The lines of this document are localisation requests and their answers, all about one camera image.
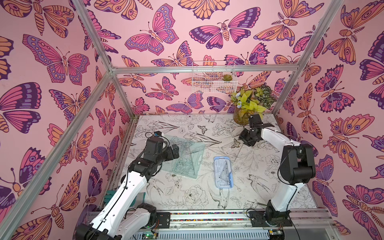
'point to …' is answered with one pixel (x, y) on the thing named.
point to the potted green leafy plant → (249, 103)
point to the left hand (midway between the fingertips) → (173, 147)
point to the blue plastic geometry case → (224, 177)
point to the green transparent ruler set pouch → (188, 164)
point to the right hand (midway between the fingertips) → (241, 138)
